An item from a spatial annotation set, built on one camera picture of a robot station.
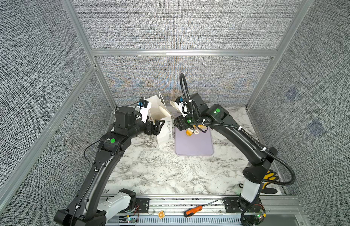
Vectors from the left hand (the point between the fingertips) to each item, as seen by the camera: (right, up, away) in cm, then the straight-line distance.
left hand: (156, 118), depth 67 cm
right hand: (+11, 0, +6) cm, 13 cm away
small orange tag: (+2, -48, +3) cm, 48 cm away
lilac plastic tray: (+27, -17, +29) cm, 43 cm away
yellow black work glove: (+64, -32, +13) cm, 73 cm away
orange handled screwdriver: (+17, -46, +2) cm, 49 cm away
